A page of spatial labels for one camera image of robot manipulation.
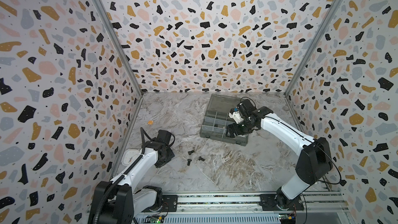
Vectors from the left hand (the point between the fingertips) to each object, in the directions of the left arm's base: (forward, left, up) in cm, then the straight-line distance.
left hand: (169, 156), depth 84 cm
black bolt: (0, -17, -4) cm, 18 cm away
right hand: (+10, -33, +10) cm, 36 cm away
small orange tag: (+25, +17, -4) cm, 30 cm away
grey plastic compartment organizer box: (+25, -27, -1) cm, 37 cm away
